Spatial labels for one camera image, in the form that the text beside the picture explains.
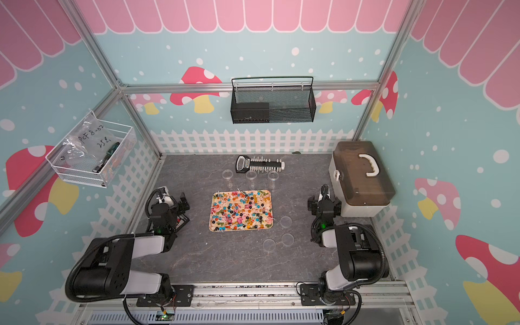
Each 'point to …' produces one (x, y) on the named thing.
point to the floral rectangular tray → (231, 210)
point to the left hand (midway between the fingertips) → (175, 198)
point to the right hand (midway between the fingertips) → (325, 196)
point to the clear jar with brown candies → (273, 176)
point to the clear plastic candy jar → (251, 175)
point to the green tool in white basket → (98, 168)
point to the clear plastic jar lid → (286, 222)
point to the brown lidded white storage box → (363, 181)
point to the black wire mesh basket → (290, 99)
